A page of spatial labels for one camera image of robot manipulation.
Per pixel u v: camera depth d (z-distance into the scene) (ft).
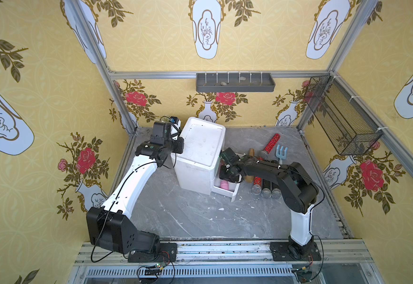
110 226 1.33
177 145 2.35
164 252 2.40
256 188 2.95
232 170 2.34
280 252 2.42
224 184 2.96
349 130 2.13
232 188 2.87
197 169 2.44
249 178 3.00
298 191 1.67
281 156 3.49
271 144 3.53
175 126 2.09
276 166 1.86
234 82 3.03
